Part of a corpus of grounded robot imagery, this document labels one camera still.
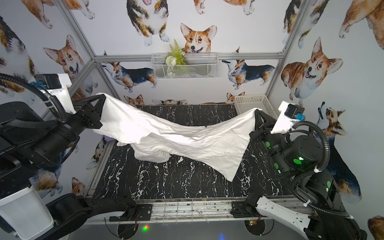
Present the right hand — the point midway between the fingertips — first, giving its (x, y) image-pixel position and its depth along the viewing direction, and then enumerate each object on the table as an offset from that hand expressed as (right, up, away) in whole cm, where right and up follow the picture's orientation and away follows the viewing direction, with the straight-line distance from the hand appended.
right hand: (254, 109), depth 48 cm
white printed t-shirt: (-9, -17, +25) cm, 31 cm away
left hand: (-44, +4, -5) cm, 44 cm away
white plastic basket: (+30, +11, +74) cm, 80 cm away
